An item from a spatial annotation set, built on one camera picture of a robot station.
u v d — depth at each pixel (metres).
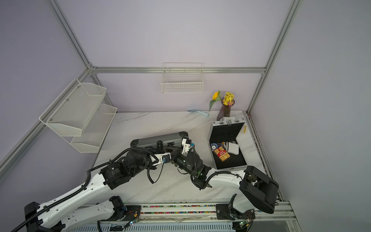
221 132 0.89
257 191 0.43
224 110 1.03
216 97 0.96
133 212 0.73
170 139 0.76
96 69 0.93
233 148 0.95
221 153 0.93
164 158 0.60
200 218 0.73
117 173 0.50
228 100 0.96
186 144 0.72
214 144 0.96
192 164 0.57
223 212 0.73
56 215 0.40
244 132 1.07
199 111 1.22
